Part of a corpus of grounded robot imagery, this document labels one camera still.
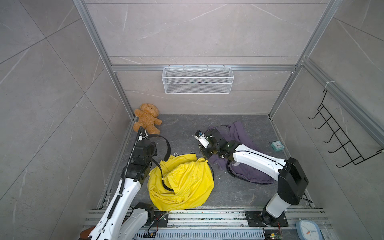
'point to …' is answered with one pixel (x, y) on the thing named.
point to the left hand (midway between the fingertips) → (147, 140)
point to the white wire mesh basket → (198, 80)
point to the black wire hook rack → (348, 148)
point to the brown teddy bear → (147, 117)
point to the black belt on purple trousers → (234, 175)
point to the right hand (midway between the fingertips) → (204, 146)
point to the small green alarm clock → (277, 146)
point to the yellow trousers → (191, 179)
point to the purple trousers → (235, 132)
